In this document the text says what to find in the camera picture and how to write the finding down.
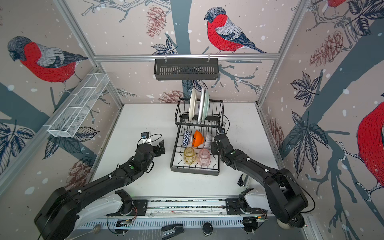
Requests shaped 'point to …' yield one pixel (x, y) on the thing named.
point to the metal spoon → (96, 229)
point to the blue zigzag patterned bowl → (186, 137)
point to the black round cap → (207, 228)
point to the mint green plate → (204, 105)
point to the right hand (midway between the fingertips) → (215, 145)
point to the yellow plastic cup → (189, 155)
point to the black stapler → (171, 230)
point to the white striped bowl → (208, 139)
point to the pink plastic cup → (204, 157)
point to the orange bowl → (198, 139)
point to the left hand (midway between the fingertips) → (156, 141)
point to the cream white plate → (192, 105)
